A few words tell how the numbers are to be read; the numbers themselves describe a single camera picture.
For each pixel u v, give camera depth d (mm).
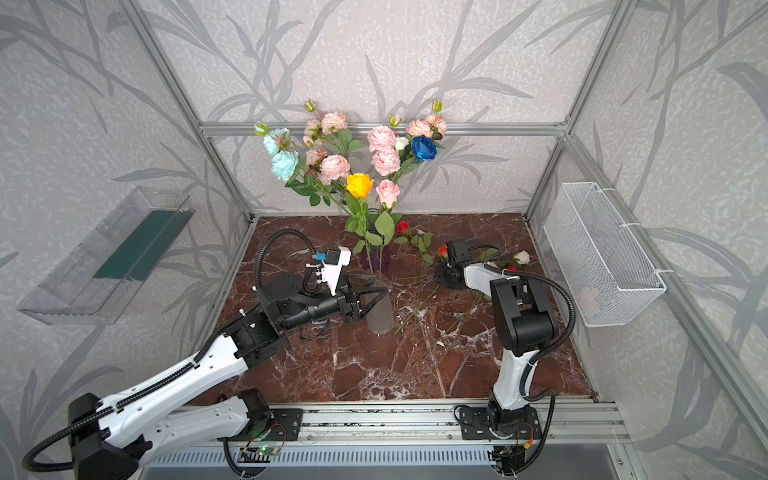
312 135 876
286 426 727
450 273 903
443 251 1048
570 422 757
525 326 509
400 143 788
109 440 386
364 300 587
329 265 551
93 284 639
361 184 697
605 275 615
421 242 1083
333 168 753
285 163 691
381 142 753
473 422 736
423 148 752
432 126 806
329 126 808
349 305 549
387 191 666
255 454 722
